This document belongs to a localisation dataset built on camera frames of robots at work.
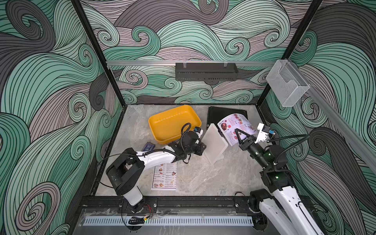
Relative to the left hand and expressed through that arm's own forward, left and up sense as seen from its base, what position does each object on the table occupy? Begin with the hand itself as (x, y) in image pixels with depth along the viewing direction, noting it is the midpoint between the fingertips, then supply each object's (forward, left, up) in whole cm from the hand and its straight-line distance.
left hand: (205, 144), depth 83 cm
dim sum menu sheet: (-15, +24, -12) cm, 31 cm away
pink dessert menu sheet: (+2, -9, +17) cm, 20 cm away
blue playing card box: (+3, +36, -10) cm, 37 cm away
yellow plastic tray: (+23, +26, -14) cm, 38 cm away
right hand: (-3, -11, +18) cm, 22 cm away
